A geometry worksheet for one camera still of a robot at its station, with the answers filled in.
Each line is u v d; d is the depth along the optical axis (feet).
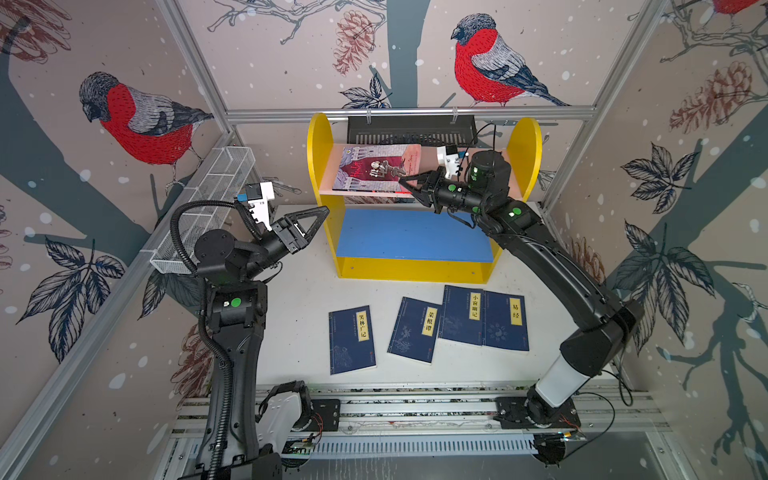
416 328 2.89
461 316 2.97
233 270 1.48
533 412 2.20
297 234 1.64
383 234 3.11
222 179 2.87
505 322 2.95
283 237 1.63
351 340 2.83
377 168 2.22
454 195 1.88
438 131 3.17
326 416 2.40
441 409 2.50
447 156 2.05
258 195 1.69
